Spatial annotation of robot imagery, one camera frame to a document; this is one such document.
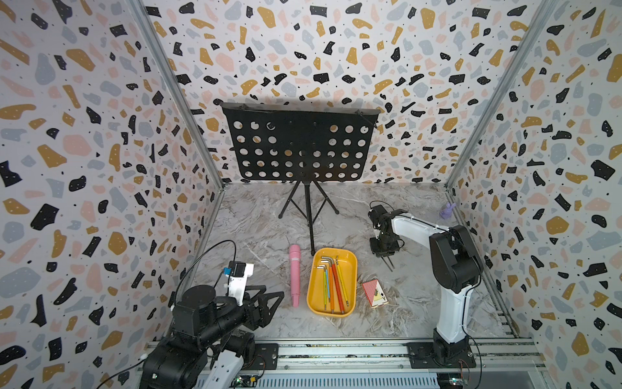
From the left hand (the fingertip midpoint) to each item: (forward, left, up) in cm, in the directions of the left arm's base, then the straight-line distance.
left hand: (275, 292), depth 60 cm
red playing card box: (+9, -30, -25) cm, 40 cm away
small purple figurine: (+44, -68, -25) cm, 85 cm away
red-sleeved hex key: (+13, -17, -27) cm, 34 cm away
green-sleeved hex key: (+19, -12, -26) cm, 35 cm away
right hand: (+25, -35, -27) cm, 51 cm away
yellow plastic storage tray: (+20, -22, -26) cm, 39 cm away
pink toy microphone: (+16, -1, -25) cm, 30 cm away
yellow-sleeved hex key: (+14, -19, -27) cm, 36 cm away
